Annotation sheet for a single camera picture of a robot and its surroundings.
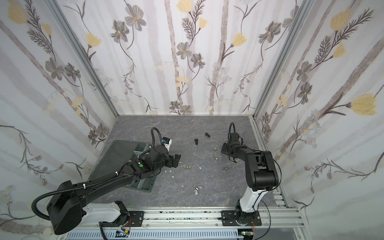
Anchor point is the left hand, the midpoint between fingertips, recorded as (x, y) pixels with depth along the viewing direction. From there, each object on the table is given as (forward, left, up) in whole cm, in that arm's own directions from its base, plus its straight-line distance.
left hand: (172, 151), depth 82 cm
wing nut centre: (-3, -8, -15) cm, 17 cm away
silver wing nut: (-5, -32, -13) cm, 35 cm away
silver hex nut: (+10, -27, -15) cm, 32 cm away
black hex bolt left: (+17, -15, -14) cm, 27 cm away
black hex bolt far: (+21, -24, -15) cm, 35 cm away
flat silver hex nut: (+1, -27, -14) cm, 31 cm away
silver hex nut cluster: (-8, -5, +2) cm, 9 cm away
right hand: (+11, -33, -12) cm, 36 cm away
